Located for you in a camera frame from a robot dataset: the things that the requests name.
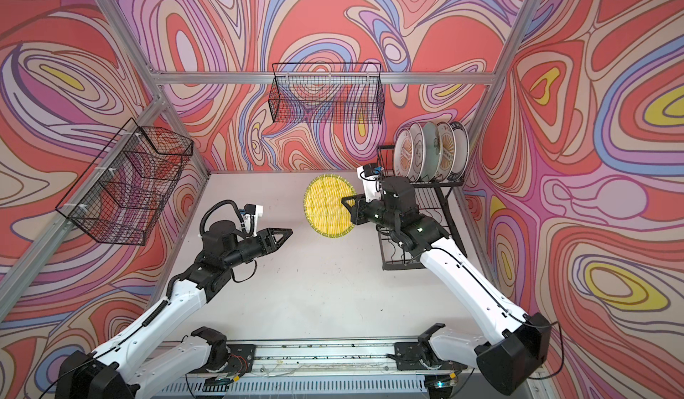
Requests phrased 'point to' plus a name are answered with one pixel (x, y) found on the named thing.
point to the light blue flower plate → (433, 151)
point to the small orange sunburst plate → (403, 155)
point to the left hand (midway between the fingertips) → (293, 235)
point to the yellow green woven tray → (324, 210)
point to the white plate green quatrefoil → (419, 157)
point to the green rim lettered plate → (462, 155)
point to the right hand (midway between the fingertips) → (344, 207)
